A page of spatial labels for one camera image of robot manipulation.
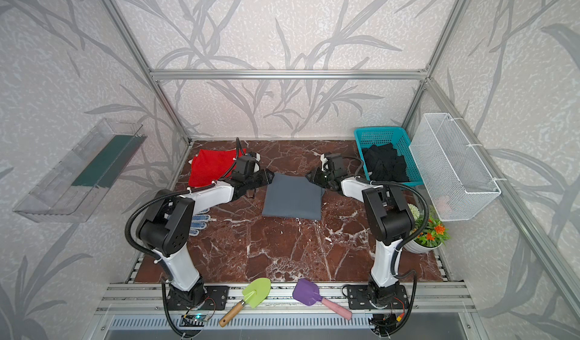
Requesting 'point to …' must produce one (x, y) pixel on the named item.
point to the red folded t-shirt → (211, 165)
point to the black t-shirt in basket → (384, 164)
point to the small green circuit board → (192, 320)
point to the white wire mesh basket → (452, 177)
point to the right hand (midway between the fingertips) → (308, 170)
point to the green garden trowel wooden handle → (254, 293)
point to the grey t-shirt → (294, 196)
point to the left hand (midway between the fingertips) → (275, 168)
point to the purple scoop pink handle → (307, 293)
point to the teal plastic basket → (379, 135)
